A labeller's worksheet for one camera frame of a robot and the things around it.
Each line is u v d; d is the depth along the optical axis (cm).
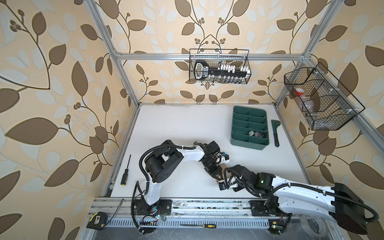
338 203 42
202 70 84
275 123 106
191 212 74
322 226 67
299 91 81
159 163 50
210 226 69
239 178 60
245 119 105
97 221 69
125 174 84
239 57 91
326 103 72
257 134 96
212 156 77
